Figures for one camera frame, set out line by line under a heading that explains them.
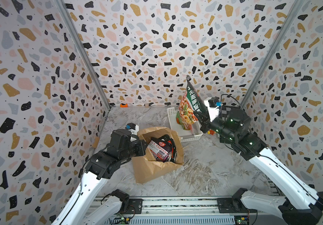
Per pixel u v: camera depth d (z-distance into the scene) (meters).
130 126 0.60
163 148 0.80
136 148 0.58
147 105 1.24
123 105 1.23
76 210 0.38
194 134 0.95
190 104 0.63
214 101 0.50
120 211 0.62
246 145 0.46
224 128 0.52
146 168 0.70
